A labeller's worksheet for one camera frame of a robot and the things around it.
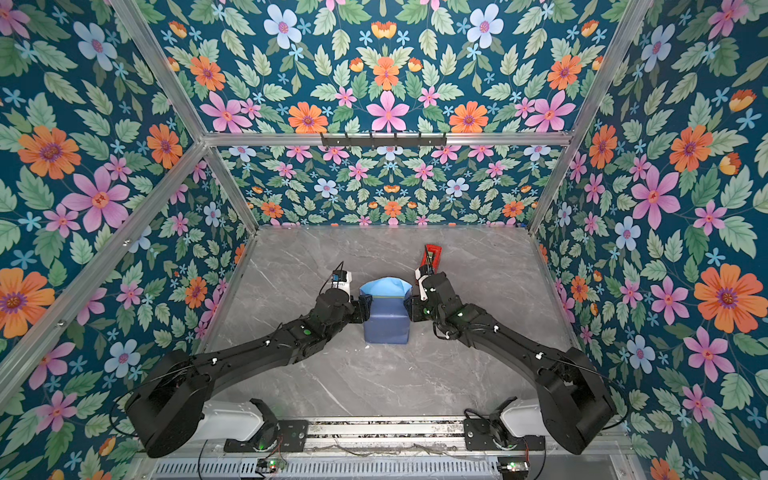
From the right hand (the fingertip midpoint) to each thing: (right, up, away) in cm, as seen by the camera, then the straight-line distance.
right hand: (409, 300), depth 85 cm
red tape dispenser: (+8, +12, +19) cm, 24 cm away
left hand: (-11, +3, -2) cm, 12 cm away
